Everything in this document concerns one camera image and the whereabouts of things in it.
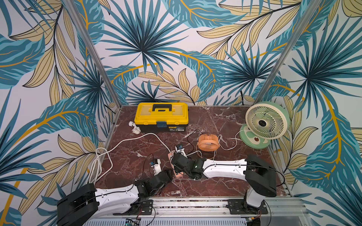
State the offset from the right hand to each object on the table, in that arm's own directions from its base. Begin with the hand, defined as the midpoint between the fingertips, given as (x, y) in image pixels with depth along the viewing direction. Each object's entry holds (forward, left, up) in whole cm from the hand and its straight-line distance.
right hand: (176, 161), depth 84 cm
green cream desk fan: (+15, -52, +18) cm, 57 cm away
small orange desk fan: (+8, -20, +7) cm, 23 cm away
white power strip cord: (+3, +46, -5) cm, 47 cm away
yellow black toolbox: (+26, +7, +12) cm, 29 cm away
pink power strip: (-7, -1, -3) cm, 7 cm away
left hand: (-5, +3, -5) cm, 7 cm away
